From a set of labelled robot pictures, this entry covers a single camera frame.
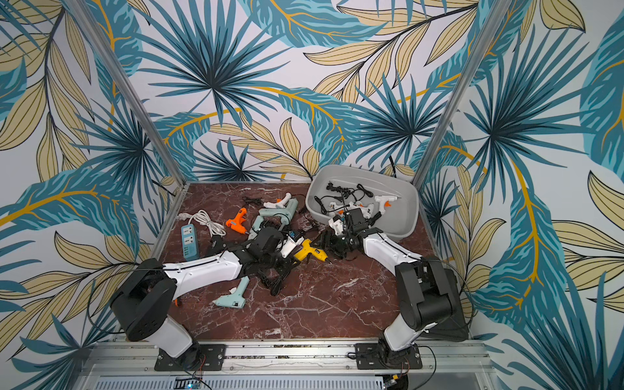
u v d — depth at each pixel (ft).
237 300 2.73
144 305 1.44
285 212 3.39
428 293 1.50
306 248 2.82
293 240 2.51
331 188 3.81
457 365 2.42
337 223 2.81
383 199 3.65
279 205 3.59
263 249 2.22
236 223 3.39
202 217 3.39
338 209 3.41
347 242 2.52
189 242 3.13
